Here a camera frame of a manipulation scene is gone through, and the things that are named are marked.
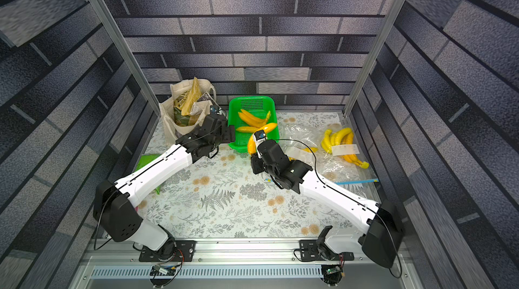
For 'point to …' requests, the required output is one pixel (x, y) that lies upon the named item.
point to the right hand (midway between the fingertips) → (252, 153)
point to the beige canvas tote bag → (172, 130)
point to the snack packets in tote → (188, 106)
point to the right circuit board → (332, 274)
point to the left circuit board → (160, 270)
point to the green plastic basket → (257, 106)
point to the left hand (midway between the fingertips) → (228, 127)
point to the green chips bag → (146, 159)
